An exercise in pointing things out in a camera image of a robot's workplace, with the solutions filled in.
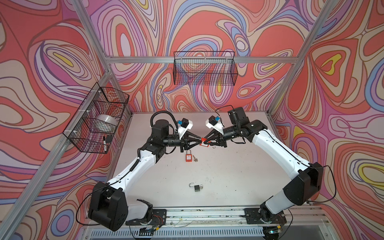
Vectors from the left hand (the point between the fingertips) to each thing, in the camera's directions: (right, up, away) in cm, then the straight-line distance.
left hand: (200, 141), depth 69 cm
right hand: (+4, -1, +2) cm, 4 cm away
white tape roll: (-46, +10, +4) cm, 48 cm away
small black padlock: (-1, -28, +13) cm, 31 cm away
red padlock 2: (+2, 0, -1) cm, 2 cm away
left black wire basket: (-49, +8, 0) cm, 50 cm away
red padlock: (-6, -13, +24) cm, 28 cm away
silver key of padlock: (-2, -14, +24) cm, 28 cm away
